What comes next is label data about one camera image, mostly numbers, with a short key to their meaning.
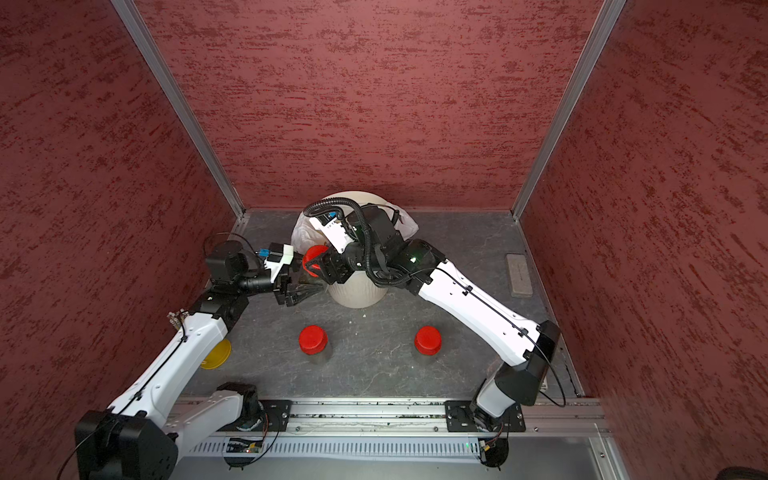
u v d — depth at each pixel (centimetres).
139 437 37
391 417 76
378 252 47
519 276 100
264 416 73
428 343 74
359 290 83
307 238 75
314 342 75
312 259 61
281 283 62
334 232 54
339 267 55
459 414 74
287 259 58
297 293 66
